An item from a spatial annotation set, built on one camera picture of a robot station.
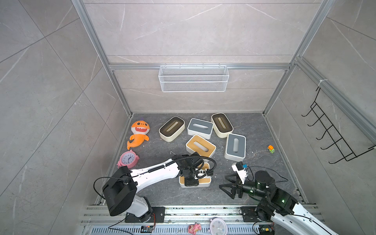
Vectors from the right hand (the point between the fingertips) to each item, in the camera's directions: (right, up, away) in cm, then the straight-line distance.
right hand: (225, 183), depth 70 cm
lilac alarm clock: (-4, -20, -1) cm, 21 cm away
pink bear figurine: (-16, -20, -3) cm, 26 cm away
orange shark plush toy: (-53, +25, +30) cm, 66 cm away
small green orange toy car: (+37, +12, +26) cm, 47 cm away
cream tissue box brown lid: (+6, +28, +34) cm, 44 cm away
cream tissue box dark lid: (-30, +26, +32) cm, 51 cm away
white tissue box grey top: (+13, +14, +25) cm, 31 cm away
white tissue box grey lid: (-10, +27, +38) cm, 47 cm away
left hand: (-13, 0, +10) cm, 16 cm away
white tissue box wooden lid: (-9, +15, +26) cm, 31 cm away
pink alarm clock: (-56, +7, +21) cm, 61 cm away
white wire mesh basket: (-16, +61, +31) cm, 70 cm away
